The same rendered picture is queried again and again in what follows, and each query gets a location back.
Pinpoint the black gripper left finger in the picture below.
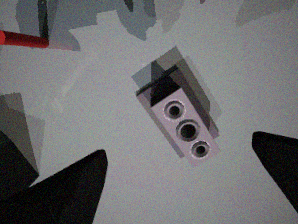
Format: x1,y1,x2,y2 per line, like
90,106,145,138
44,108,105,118
0,149,109,224

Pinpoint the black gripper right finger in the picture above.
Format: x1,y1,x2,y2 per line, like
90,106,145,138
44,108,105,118
251,131,298,213

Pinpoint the red peg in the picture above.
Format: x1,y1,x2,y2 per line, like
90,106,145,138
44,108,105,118
0,30,49,48

